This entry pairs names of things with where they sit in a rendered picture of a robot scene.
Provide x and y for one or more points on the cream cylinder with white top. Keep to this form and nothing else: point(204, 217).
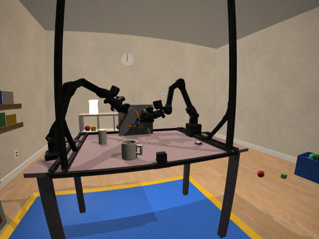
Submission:
point(102, 135)

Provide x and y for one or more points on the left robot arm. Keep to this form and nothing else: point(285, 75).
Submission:
point(68, 90)

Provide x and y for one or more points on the cream mug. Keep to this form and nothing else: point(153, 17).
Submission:
point(129, 149)

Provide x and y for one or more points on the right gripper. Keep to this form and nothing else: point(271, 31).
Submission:
point(146, 118)

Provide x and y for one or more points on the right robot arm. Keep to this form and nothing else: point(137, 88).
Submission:
point(167, 109)

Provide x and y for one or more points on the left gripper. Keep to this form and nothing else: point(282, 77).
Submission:
point(118, 106)

